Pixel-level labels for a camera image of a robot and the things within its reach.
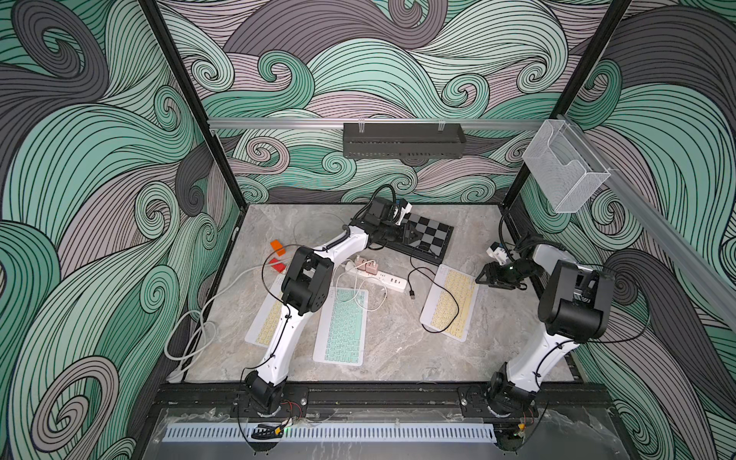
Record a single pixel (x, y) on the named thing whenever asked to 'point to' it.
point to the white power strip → (390, 281)
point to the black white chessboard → (423, 238)
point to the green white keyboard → (342, 337)
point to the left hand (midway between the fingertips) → (419, 233)
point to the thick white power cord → (194, 349)
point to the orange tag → (277, 245)
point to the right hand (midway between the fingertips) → (491, 285)
